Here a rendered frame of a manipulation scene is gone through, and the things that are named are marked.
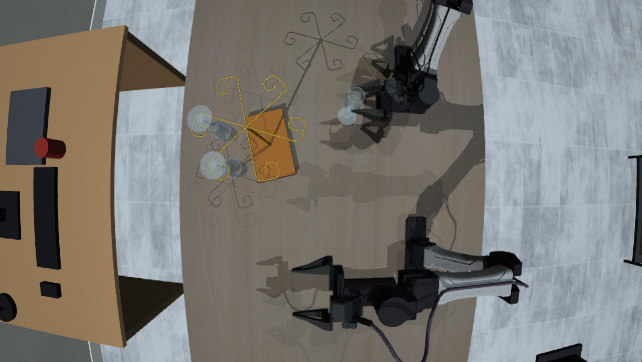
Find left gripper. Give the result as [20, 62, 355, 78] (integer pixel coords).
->
[292, 256, 373, 331]

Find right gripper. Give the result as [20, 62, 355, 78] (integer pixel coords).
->
[351, 79, 410, 122]

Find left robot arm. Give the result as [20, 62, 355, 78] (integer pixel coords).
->
[331, 217, 522, 329]

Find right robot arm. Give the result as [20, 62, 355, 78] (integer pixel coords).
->
[386, 0, 473, 114]

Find clear wine glass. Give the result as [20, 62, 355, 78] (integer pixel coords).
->
[200, 151, 248, 180]
[187, 105, 238, 142]

